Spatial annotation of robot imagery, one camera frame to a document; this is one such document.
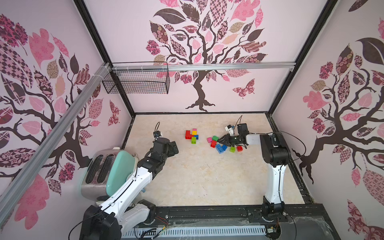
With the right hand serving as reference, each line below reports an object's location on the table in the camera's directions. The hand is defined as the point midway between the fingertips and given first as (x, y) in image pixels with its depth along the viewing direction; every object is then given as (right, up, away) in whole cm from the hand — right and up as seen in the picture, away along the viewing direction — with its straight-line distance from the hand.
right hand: (219, 140), depth 103 cm
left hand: (-32, -2, -20) cm, 38 cm away
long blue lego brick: (0, -5, -5) cm, 7 cm away
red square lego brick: (+13, -5, -5) cm, 15 cm away
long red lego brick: (-22, +3, +2) cm, 22 cm away
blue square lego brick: (-16, +3, +1) cm, 16 cm away
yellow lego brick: (-17, +5, +4) cm, 19 cm away
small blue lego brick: (+3, -4, -5) cm, 7 cm away
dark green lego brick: (-3, +2, 0) cm, 3 cm away
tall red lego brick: (-4, -2, -2) cm, 5 cm away
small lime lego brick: (+8, -6, -5) cm, 11 cm away
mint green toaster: (-62, -13, -29) cm, 70 cm away
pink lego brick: (-17, +8, +5) cm, 20 cm away
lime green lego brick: (-18, 0, -1) cm, 18 cm away
